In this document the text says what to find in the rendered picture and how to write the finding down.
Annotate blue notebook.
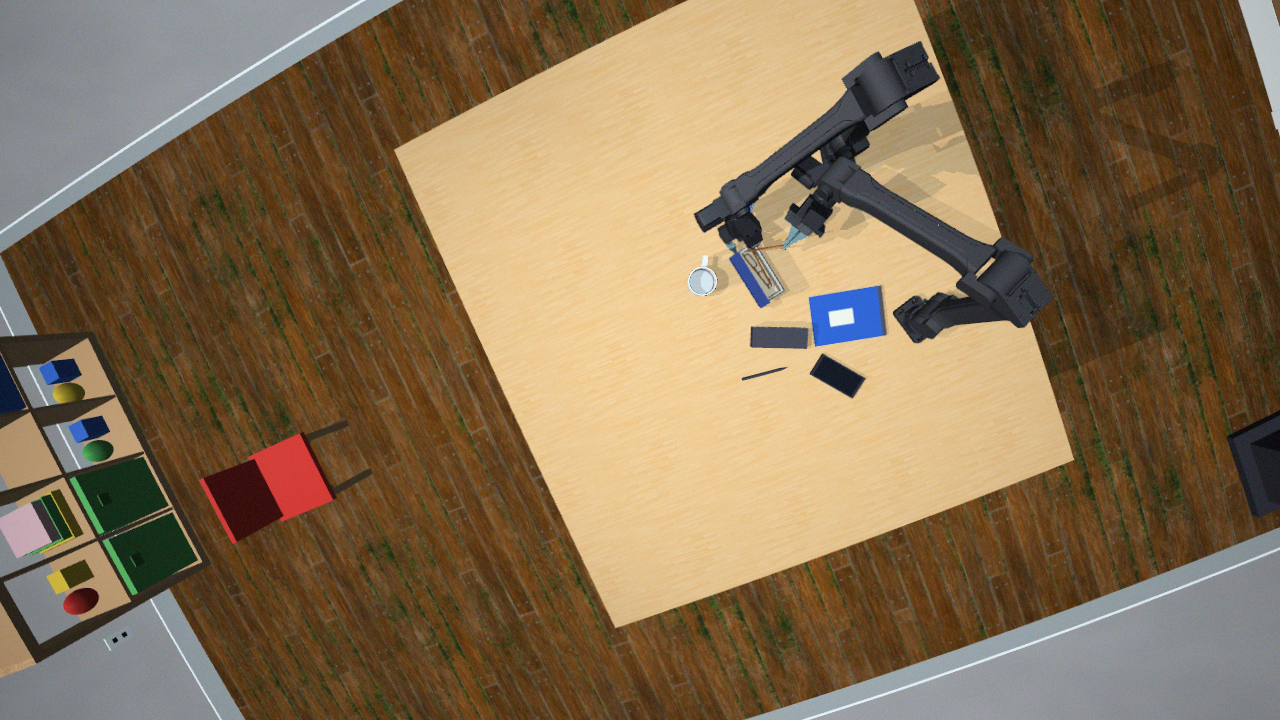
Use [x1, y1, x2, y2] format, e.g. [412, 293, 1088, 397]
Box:
[809, 286, 887, 347]

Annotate black glasses case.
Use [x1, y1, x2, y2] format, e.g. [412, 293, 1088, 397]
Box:
[750, 327, 808, 348]

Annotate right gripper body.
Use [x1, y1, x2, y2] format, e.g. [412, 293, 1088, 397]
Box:
[717, 215, 762, 245]

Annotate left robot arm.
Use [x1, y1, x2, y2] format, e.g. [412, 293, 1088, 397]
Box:
[791, 158, 1053, 345]

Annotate brown glasses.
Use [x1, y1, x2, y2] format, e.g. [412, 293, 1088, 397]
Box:
[742, 245, 783, 288]

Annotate grey mug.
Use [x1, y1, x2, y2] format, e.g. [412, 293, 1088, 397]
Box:
[687, 256, 717, 296]

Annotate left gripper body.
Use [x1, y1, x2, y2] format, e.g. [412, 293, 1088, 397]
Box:
[785, 193, 831, 238]

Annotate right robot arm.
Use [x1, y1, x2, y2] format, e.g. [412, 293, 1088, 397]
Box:
[694, 41, 940, 250]

